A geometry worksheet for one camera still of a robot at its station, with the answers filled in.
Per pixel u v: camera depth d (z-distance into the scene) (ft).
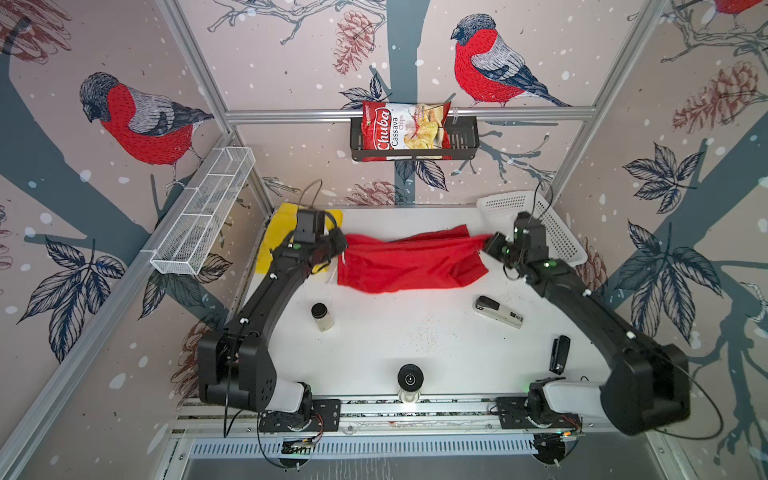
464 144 3.10
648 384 1.31
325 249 2.38
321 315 2.67
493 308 2.91
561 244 3.31
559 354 2.65
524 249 2.08
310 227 2.11
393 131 2.88
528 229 2.03
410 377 2.28
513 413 2.40
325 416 2.40
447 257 2.89
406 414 2.47
